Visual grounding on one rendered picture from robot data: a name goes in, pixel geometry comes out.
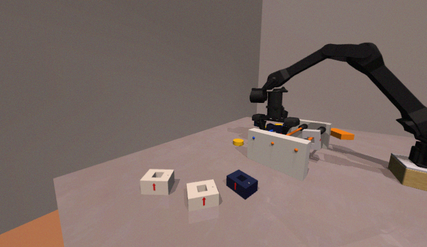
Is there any orange flat bar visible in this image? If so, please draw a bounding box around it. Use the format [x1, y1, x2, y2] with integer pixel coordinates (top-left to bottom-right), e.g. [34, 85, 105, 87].
[331, 129, 355, 140]

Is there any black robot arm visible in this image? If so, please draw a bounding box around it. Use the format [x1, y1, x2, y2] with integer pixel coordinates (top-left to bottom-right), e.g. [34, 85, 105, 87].
[250, 42, 427, 169]

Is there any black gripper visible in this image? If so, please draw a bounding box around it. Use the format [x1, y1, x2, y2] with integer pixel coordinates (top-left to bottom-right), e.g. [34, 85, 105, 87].
[252, 103, 300, 135]

